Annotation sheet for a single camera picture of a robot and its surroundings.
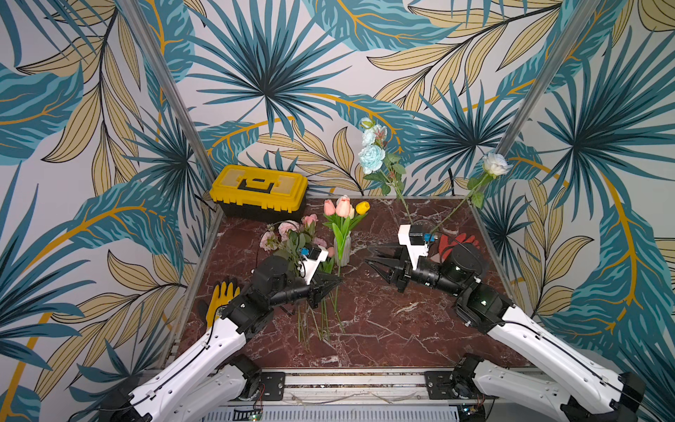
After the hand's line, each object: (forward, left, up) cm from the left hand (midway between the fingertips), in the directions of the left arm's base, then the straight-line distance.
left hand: (339, 284), depth 68 cm
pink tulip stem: (-1, +5, -23) cm, 24 cm away
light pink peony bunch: (+26, +27, -19) cm, 42 cm away
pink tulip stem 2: (+21, +3, -21) cm, 30 cm away
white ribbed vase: (+22, -3, -20) cm, 30 cm away
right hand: (+1, -6, +14) cm, 15 cm away
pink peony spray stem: (+24, +16, -14) cm, 32 cm away
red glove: (+28, -42, -23) cm, 56 cm away
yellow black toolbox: (+39, +30, -7) cm, 50 cm away
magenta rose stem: (+32, +11, -13) cm, 36 cm away
